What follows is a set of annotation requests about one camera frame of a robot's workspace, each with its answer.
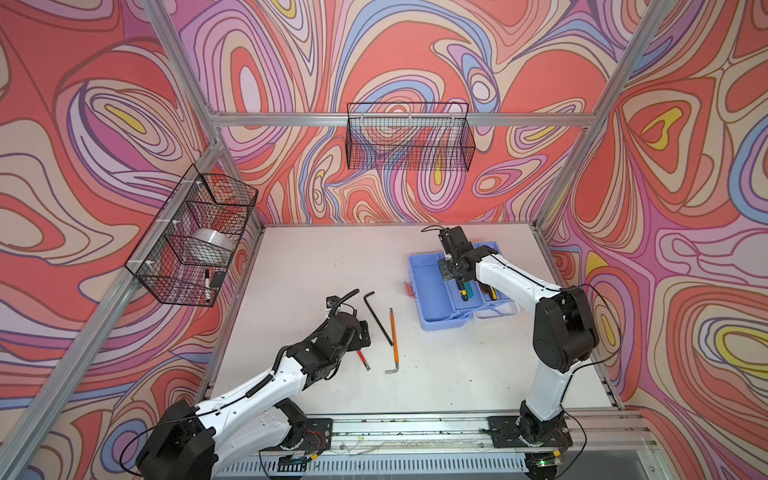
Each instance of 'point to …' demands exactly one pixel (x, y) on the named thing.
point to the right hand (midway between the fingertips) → (456, 270)
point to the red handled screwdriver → (363, 359)
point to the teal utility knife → (469, 290)
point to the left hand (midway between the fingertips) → (359, 326)
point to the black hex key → (376, 318)
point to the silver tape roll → (208, 244)
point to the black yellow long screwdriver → (493, 293)
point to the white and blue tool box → (439, 303)
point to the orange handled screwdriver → (394, 337)
